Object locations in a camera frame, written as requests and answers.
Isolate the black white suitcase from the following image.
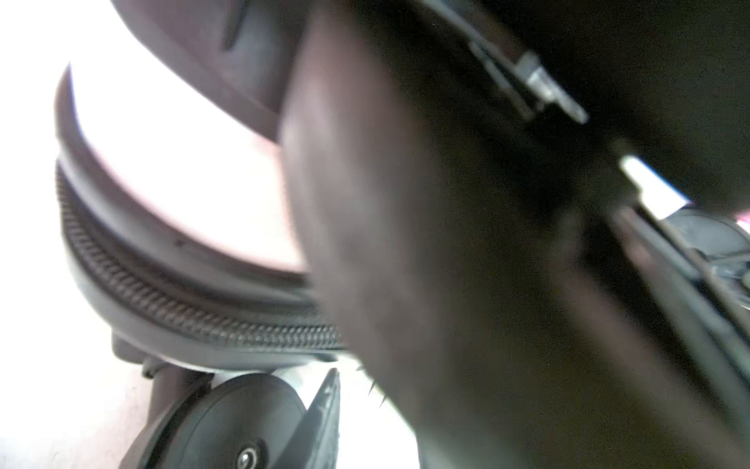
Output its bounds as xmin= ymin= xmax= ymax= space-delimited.
xmin=56 ymin=1 xmax=749 ymax=468

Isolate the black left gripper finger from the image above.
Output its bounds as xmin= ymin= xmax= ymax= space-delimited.
xmin=271 ymin=369 xmax=341 ymax=469

